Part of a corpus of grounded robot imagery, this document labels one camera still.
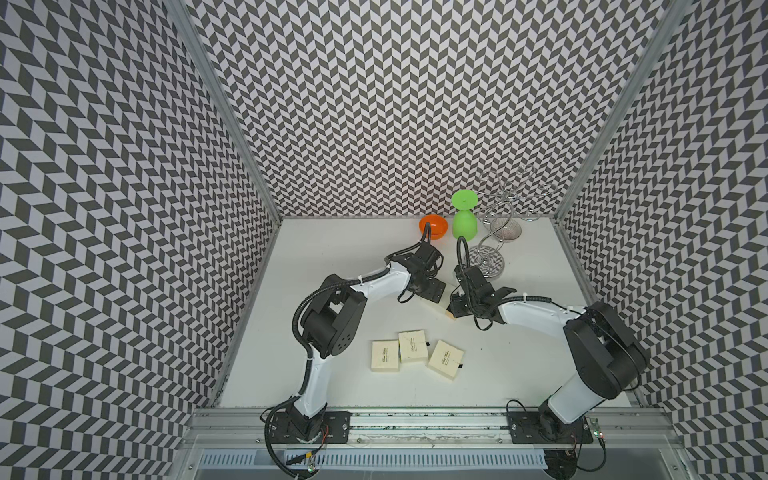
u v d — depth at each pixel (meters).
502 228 0.89
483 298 0.70
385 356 0.81
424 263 0.75
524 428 0.74
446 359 0.81
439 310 0.94
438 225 1.12
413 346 0.83
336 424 0.72
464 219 0.87
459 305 0.82
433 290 0.85
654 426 0.76
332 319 0.52
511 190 0.79
